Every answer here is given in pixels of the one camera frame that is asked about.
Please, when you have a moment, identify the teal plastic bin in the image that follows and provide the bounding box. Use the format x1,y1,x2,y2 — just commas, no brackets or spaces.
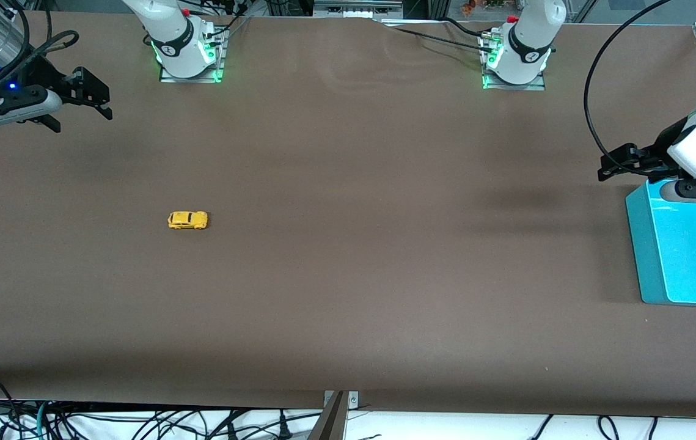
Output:
625,178,696,308

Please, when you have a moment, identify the yellow beetle toy car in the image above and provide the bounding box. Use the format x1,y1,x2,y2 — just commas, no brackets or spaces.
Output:
167,211,209,230

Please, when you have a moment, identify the grey electronics box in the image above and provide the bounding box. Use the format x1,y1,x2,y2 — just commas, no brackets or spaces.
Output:
313,0,405,18

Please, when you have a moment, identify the brown table mat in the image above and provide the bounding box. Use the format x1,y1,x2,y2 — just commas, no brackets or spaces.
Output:
0,11,696,419

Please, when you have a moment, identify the brown angled support bar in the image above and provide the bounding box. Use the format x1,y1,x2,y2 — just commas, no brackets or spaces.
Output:
306,391,348,440

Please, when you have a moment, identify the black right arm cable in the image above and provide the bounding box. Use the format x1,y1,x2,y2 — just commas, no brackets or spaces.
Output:
0,0,81,89

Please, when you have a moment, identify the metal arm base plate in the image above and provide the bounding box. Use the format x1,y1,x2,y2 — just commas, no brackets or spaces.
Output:
159,27,226,84
481,31,547,92

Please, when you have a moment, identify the black cable across table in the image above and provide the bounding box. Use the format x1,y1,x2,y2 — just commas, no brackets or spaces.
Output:
378,18,496,54

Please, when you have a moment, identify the black floor cable bundle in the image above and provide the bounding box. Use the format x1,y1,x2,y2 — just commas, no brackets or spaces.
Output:
48,408,324,440

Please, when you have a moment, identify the metal table edge bracket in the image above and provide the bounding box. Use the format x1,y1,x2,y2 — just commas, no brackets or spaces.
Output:
323,390,360,410

